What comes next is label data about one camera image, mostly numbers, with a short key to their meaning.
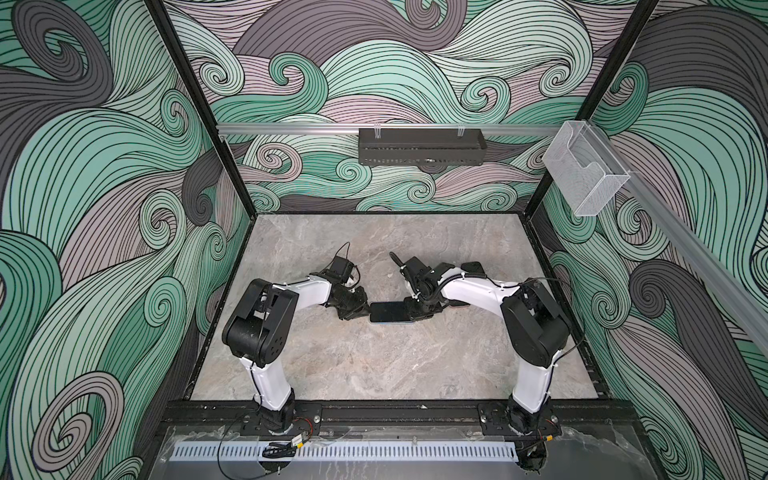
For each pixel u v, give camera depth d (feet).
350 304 2.69
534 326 1.59
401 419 2.44
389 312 3.04
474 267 3.62
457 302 2.08
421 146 3.28
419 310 2.64
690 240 1.97
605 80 2.71
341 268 2.60
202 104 2.88
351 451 2.29
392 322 2.95
